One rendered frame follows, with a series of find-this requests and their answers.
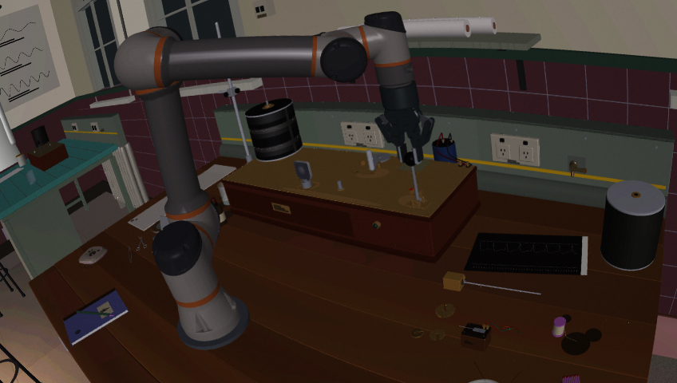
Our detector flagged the white paper sheet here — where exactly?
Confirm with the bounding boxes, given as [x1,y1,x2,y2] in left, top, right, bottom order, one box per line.
[127,164,239,233]

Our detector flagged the grey lever with black knob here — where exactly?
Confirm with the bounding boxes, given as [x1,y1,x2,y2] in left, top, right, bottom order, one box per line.
[398,146,426,205]

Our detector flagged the large black disc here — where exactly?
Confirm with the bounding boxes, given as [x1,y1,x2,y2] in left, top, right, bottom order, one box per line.
[560,331,592,357]

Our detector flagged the brown wooden box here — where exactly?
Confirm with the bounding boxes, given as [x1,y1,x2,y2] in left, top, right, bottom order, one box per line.
[26,143,70,172]

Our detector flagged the tan block with thin rod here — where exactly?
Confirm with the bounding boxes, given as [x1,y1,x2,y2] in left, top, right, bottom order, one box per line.
[441,270,543,298]

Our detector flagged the grey winding key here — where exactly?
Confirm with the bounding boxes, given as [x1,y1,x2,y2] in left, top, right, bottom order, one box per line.
[293,160,315,190]

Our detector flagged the blue cup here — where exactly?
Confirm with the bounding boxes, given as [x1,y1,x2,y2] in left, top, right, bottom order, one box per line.
[432,137,459,164]

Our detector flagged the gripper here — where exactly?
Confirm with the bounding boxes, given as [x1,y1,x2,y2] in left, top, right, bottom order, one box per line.
[374,81,437,163]

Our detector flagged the white paper roll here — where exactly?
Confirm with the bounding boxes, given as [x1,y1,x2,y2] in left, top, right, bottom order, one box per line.
[402,18,473,40]
[466,16,499,37]

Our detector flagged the black metal chair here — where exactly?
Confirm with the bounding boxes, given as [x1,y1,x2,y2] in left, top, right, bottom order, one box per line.
[0,251,27,298]

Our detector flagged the black banded kymograph drum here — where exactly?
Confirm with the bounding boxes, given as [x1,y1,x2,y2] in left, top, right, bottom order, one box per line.
[244,97,304,163]

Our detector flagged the grey rod stand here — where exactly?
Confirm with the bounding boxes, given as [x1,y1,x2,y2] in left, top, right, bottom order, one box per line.
[214,23,254,164]

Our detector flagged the teal table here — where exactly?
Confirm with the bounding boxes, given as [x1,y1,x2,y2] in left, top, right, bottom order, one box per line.
[0,138,122,281]

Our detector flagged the black chart sheet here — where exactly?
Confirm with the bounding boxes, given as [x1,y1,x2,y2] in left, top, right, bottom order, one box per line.
[464,231,590,278]

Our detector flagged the plain black drum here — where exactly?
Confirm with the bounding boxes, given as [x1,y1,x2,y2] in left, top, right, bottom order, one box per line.
[600,179,667,272]

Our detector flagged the blue notebook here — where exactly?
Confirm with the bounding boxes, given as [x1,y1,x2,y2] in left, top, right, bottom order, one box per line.
[62,288,130,348]

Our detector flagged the wooden kymograph base box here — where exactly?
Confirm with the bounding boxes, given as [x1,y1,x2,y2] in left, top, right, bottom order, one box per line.
[220,147,481,264]

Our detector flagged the white radiator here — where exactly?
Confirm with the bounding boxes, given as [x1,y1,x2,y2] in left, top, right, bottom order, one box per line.
[101,144,151,211]

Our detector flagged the green upstand with sockets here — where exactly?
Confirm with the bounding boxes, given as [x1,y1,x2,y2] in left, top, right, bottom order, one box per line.
[59,113,128,147]

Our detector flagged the dark framed window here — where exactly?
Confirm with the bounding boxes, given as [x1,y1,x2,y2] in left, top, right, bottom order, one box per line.
[144,0,246,43]
[71,0,137,92]

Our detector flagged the small black device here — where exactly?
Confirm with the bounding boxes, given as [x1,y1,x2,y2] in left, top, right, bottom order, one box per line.
[30,124,52,149]

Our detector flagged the white cone shaped stand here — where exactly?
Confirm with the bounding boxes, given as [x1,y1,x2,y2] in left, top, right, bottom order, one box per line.
[0,101,26,172]

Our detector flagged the grey wall shelf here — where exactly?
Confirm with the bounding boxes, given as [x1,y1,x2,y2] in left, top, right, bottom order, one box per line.
[338,32,543,92]

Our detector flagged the wave chart poster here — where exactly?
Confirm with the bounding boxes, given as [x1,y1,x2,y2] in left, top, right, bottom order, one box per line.
[0,4,61,113]

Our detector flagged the white double wall socket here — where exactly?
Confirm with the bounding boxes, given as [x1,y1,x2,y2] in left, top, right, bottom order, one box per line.
[490,132,541,168]
[340,121,386,150]

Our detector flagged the green bench upstand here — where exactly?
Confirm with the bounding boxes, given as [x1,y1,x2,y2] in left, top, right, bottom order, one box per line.
[213,101,677,192]

